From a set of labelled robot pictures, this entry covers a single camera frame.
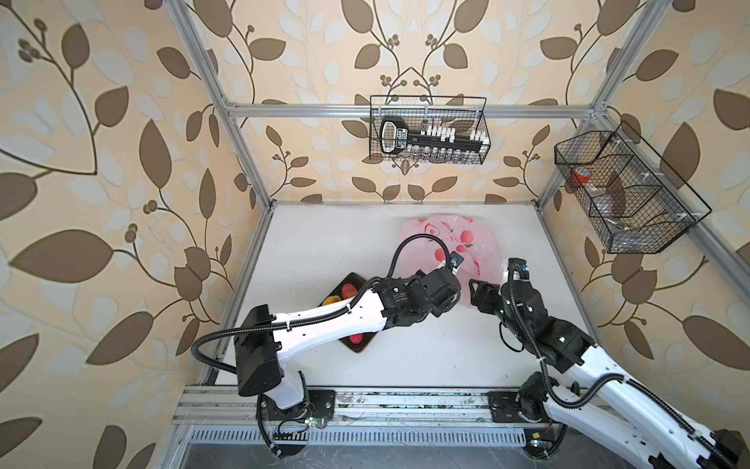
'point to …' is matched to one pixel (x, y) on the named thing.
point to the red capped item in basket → (581, 174)
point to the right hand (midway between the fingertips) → (482, 287)
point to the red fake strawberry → (356, 338)
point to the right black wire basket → (634, 201)
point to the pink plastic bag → (471, 242)
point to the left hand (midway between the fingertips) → (444, 283)
